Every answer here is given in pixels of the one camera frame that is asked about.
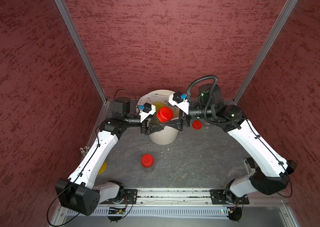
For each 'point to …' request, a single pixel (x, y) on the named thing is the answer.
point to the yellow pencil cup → (102, 168)
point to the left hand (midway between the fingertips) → (160, 123)
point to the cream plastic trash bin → (169, 136)
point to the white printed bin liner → (152, 99)
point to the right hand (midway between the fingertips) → (167, 115)
